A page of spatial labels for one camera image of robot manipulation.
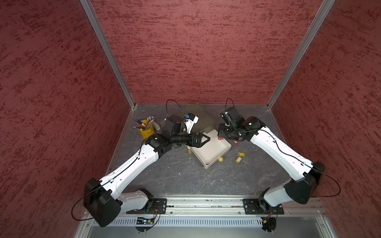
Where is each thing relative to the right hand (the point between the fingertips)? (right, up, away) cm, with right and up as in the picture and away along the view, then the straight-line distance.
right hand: (220, 135), depth 77 cm
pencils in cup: (-45, +4, +16) cm, 48 cm away
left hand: (-10, -2, -6) cm, 12 cm away
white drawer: (-2, -9, +10) cm, 13 cm away
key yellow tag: (+15, -17, +15) cm, 27 cm away
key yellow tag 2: (+17, -14, +16) cm, 27 cm away
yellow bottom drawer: (-18, -10, +12) cm, 24 cm away
